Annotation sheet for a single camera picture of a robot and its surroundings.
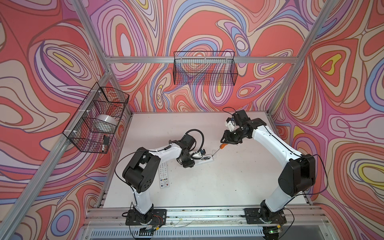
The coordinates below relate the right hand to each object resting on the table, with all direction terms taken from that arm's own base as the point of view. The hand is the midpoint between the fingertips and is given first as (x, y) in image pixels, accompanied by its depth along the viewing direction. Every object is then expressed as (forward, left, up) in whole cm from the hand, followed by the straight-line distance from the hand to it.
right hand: (224, 144), depth 84 cm
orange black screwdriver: (-1, +2, 0) cm, 2 cm away
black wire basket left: (+2, +68, +16) cm, 70 cm away
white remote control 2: (-12, +36, -13) cm, 40 cm away
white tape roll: (+6, +60, +18) cm, 63 cm away
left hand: (-2, +19, -14) cm, 24 cm away
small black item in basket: (-3, +61, +12) cm, 62 cm away
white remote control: (-2, +10, -13) cm, 17 cm away
